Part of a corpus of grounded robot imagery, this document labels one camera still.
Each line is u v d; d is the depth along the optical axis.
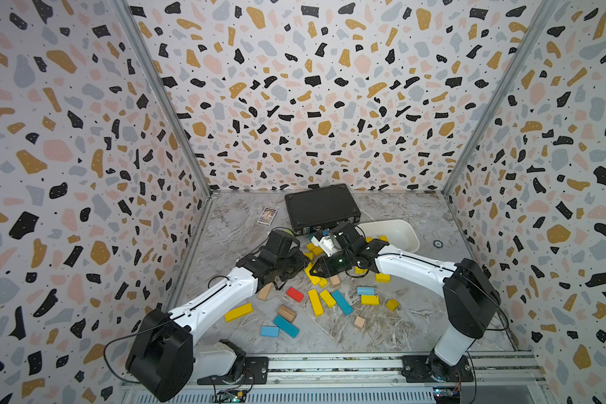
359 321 0.82
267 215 1.10
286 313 0.83
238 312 0.85
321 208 1.12
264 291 0.88
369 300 0.88
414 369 0.74
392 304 0.87
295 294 0.90
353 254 0.67
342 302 0.88
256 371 0.73
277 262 0.63
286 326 0.82
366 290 0.88
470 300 0.46
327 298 0.88
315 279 0.80
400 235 1.07
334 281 0.90
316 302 0.87
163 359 0.39
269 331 0.83
